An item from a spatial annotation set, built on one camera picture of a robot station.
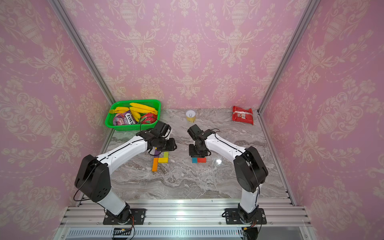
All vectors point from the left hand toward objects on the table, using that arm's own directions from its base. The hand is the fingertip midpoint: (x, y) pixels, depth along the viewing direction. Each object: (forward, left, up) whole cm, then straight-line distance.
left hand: (176, 147), depth 87 cm
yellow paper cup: (+31, -8, -4) cm, 32 cm away
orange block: (-5, +13, -11) cm, 18 cm away
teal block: (-6, -11, -3) cm, 13 cm away
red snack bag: (+33, -47, -6) cm, 57 cm away
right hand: (-5, -8, -4) cm, 10 cm away
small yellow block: (-2, +9, -11) cm, 14 cm away
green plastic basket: (+40, +20, -2) cm, 45 cm away
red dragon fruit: (+26, +20, -3) cm, 33 cm away
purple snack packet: (+26, +39, -3) cm, 47 cm away
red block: (-3, -16, -9) cm, 18 cm away
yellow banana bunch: (+33, +32, -2) cm, 46 cm away
